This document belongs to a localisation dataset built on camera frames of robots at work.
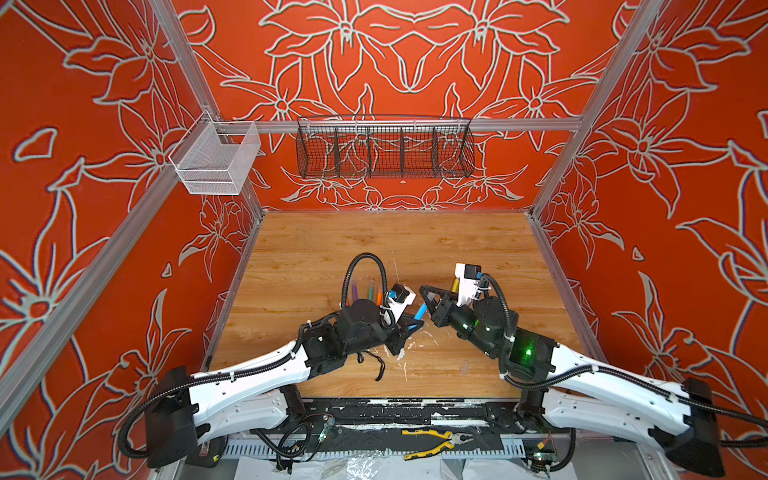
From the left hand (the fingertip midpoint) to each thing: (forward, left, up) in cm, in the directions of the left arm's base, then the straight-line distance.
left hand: (421, 320), depth 68 cm
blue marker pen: (+1, 0, +2) cm, 2 cm away
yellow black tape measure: (-27, +48, -19) cm, 58 cm away
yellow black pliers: (-21, -9, -21) cm, 31 cm away
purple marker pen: (+19, +20, -20) cm, 34 cm away
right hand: (+4, +2, +6) cm, 8 cm away
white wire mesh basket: (+46, +65, +11) cm, 80 cm away
